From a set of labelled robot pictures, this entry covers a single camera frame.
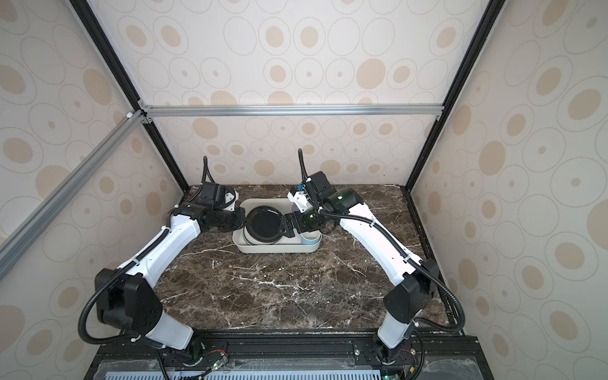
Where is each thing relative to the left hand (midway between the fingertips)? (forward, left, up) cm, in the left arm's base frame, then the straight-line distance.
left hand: (255, 216), depth 83 cm
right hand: (-8, -14, +4) cm, 16 cm away
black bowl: (-1, -2, -4) cm, 5 cm away
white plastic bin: (-2, -12, -17) cm, 21 cm away
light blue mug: (-2, -20, -11) cm, 23 cm away
